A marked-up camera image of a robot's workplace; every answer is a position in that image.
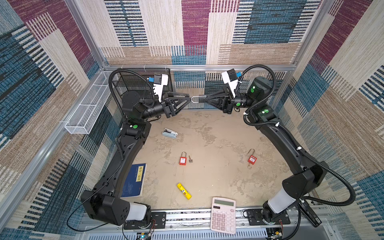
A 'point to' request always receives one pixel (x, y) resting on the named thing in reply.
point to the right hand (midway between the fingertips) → (204, 101)
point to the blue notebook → (134, 184)
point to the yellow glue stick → (188, 195)
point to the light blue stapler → (170, 133)
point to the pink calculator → (223, 215)
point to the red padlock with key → (183, 159)
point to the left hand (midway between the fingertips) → (190, 98)
